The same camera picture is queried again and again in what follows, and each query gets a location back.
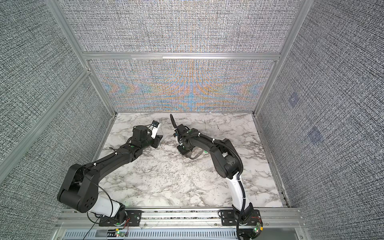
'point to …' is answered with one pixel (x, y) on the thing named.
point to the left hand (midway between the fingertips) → (159, 134)
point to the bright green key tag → (205, 151)
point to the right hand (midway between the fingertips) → (184, 150)
